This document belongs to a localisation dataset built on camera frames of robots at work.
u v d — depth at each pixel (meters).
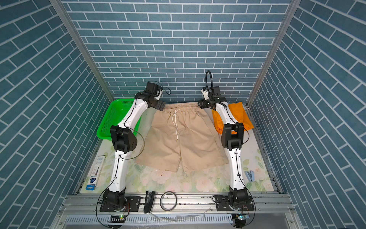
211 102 0.83
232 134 0.65
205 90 0.96
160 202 0.74
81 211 0.74
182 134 0.99
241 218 0.71
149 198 0.74
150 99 0.74
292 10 0.72
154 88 0.80
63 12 0.72
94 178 0.81
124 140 0.62
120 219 0.72
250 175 0.82
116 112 1.13
